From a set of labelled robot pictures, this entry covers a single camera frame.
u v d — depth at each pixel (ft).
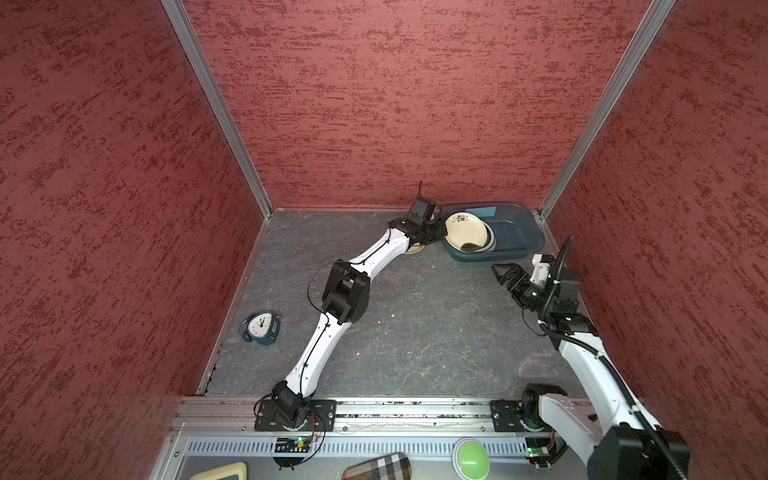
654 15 2.33
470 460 2.21
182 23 2.36
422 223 2.62
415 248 3.51
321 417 2.48
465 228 3.30
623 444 1.30
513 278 2.38
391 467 2.14
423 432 2.39
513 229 3.86
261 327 2.80
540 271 2.39
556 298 2.00
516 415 2.42
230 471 2.17
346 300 2.08
